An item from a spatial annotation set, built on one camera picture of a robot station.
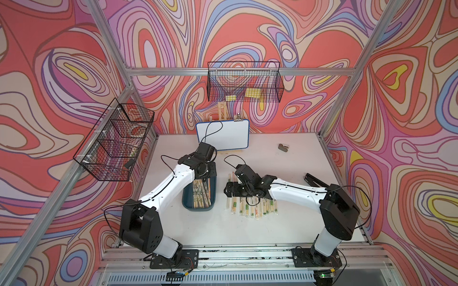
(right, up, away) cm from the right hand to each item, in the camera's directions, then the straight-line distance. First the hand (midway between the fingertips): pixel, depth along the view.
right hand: (232, 195), depth 84 cm
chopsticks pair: (+1, -5, +6) cm, 7 cm away
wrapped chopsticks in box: (-16, -1, +8) cm, 18 cm away
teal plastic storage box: (-23, -2, +6) cm, 24 cm away
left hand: (-10, +11, +1) cm, 15 cm away
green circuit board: (-23, -29, -14) cm, 40 cm away
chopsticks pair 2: (+8, -8, +4) cm, 12 cm away
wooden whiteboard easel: (-5, +40, +9) cm, 41 cm away
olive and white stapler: (+33, +23, +27) cm, 48 cm away
